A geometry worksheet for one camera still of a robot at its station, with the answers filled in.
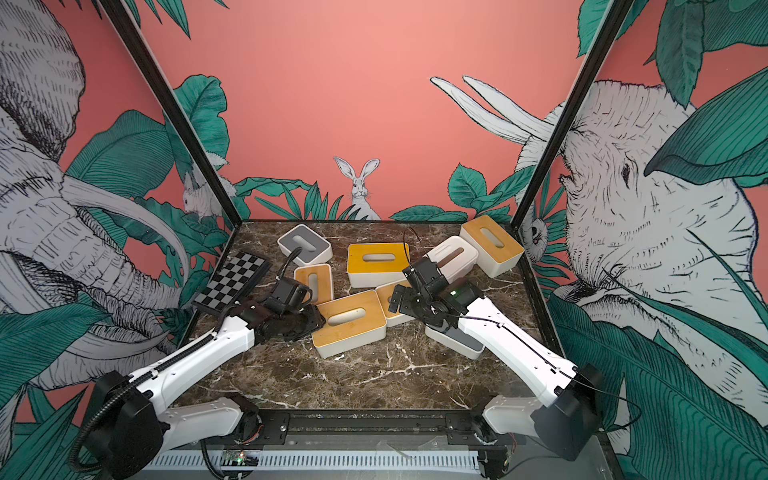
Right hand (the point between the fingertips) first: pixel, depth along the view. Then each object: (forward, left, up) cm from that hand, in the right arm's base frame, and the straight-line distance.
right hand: (401, 303), depth 77 cm
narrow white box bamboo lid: (+17, +28, -13) cm, 36 cm away
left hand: (-1, +21, -8) cm, 23 cm away
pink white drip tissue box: (+24, -19, -11) cm, 32 cm away
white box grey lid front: (-4, -16, -13) cm, 21 cm away
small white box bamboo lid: (+10, +5, -13) cm, 17 cm away
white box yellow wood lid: (+21, +9, -11) cm, 25 cm away
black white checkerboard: (+15, +57, -14) cm, 61 cm away
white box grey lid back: (+32, +33, -17) cm, 49 cm away
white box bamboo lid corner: (+26, -34, -10) cm, 44 cm away
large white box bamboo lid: (-1, +14, -10) cm, 17 cm away
